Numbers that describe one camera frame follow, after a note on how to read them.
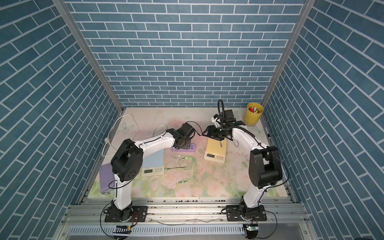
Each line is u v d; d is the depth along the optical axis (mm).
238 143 1017
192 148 958
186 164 915
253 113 997
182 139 705
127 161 510
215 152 935
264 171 474
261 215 725
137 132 1068
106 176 845
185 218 738
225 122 733
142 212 737
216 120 785
